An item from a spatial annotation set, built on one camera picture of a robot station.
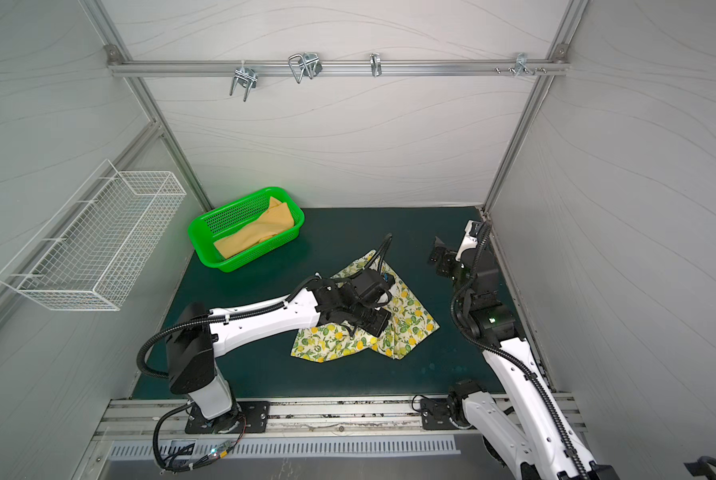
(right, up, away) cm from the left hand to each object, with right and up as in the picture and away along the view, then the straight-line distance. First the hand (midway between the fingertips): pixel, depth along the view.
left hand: (392, 320), depth 76 cm
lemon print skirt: (+6, -5, +12) cm, 15 cm away
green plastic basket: (-57, +29, +35) cm, 73 cm away
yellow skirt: (-41, +28, +37) cm, 62 cm away
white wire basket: (-69, +19, -7) cm, 72 cm away
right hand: (+16, +22, -5) cm, 28 cm away
